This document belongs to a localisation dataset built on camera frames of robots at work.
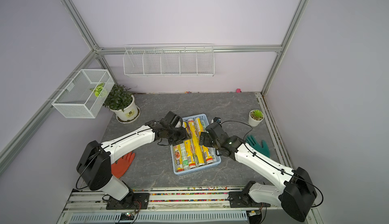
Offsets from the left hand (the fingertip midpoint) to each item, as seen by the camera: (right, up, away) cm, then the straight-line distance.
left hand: (188, 140), depth 82 cm
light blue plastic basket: (+10, +12, +14) cm, 21 cm away
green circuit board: (-28, -34, -11) cm, 45 cm away
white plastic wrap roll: (+15, -10, 0) cm, 18 cm away
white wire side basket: (-58, +25, +1) cm, 63 cm away
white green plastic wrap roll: (-2, -10, +2) cm, 10 cm away
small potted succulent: (+42, +13, +13) cm, 46 cm away
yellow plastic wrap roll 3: (+2, +4, +8) cm, 9 cm away
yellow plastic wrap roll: (-6, -11, +1) cm, 12 cm away
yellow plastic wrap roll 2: (0, -4, +2) cm, 5 cm away
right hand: (+10, +2, -1) cm, 10 cm away
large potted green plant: (-43, +23, +11) cm, 50 cm away
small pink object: (+38, +32, +42) cm, 65 cm away
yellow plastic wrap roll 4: (+6, +5, +9) cm, 12 cm away
